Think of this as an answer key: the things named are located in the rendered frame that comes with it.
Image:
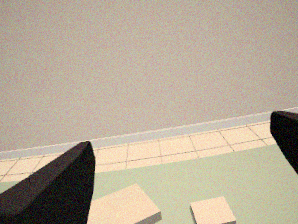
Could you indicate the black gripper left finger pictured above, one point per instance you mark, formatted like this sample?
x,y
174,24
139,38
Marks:
x,y
58,193

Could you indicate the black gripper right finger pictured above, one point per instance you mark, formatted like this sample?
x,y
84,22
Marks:
x,y
284,129

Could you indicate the beige flat rectangular pad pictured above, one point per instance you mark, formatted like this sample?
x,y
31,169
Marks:
x,y
126,206

